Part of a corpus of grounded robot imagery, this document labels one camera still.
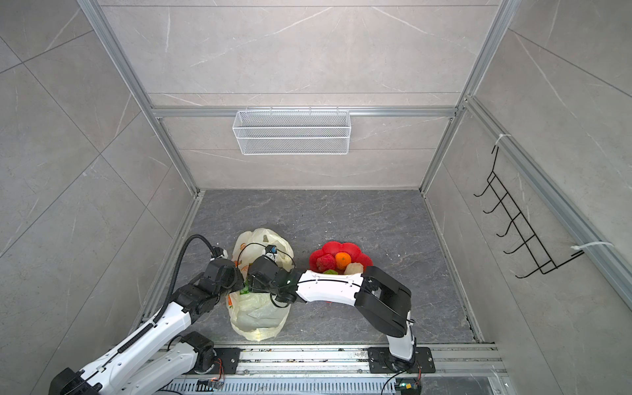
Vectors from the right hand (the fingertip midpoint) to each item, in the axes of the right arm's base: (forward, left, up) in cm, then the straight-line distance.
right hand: (252, 279), depth 81 cm
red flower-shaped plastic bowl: (+15, -28, -6) cm, 32 cm away
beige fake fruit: (+5, -35, -3) cm, 36 cm away
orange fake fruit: (+9, -31, -4) cm, 33 cm away
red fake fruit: (+8, -25, -4) cm, 26 cm away
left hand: (+4, +5, +1) cm, 6 cm away
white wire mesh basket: (+55, -13, +21) cm, 60 cm away
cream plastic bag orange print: (-11, -3, -5) cm, 12 cm away
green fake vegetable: (-3, +3, -3) cm, 5 cm away
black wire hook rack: (-7, -79, +22) cm, 83 cm away
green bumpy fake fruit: (+4, -26, -3) cm, 27 cm away
